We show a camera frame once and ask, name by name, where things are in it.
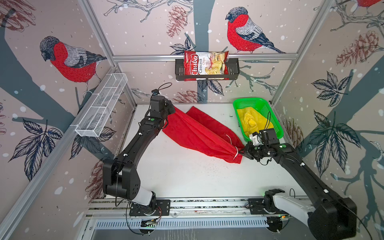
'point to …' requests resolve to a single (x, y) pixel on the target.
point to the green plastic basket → (263, 105)
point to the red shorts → (197, 129)
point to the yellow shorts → (253, 121)
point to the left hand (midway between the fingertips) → (168, 101)
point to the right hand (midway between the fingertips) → (237, 154)
